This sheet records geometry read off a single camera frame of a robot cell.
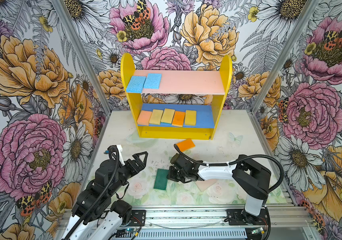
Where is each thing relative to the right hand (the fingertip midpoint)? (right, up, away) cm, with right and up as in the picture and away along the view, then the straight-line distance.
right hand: (167, 181), depth 84 cm
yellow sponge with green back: (-8, +36, +13) cm, 39 cm away
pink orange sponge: (-15, +35, +11) cm, 40 cm away
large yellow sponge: (-1, +37, +13) cm, 39 cm away
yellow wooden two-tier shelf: (+5, +48, +38) cm, 61 cm away
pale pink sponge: (+20, -3, +1) cm, 20 cm away
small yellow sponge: (+14, +36, +12) cm, 40 cm away
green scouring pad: (-4, -1, +1) cm, 4 cm away
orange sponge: (+12, +18, +19) cm, 28 cm away
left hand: (-10, +15, -17) cm, 25 cm away
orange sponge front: (+6, +35, +12) cm, 38 cm away
